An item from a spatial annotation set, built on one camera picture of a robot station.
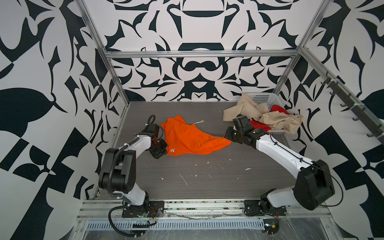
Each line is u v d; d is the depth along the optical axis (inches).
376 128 19.7
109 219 26.4
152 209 28.7
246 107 40.3
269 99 44.9
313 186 16.5
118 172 18.1
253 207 29.3
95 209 30.1
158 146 32.7
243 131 25.5
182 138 37.8
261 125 36.1
